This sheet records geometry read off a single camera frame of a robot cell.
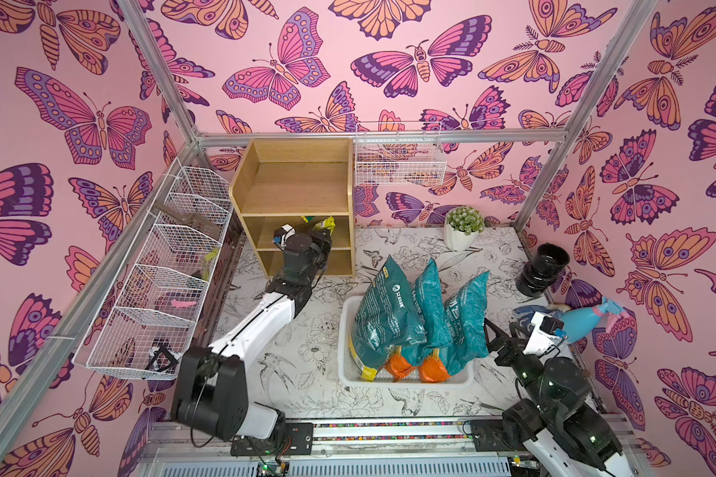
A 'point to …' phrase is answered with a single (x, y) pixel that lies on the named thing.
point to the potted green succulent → (461, 227)
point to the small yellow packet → (328, 224)
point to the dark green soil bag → (387, 318)
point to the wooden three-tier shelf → (278, 182)
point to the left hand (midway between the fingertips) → (338, 224)
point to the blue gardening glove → (524, 314)
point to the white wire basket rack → (145, 331)
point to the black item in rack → (157, 353)
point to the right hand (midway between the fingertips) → (495, 324)
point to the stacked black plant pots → (546, 265)
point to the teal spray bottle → (579, 322)
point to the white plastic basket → (461, 375)
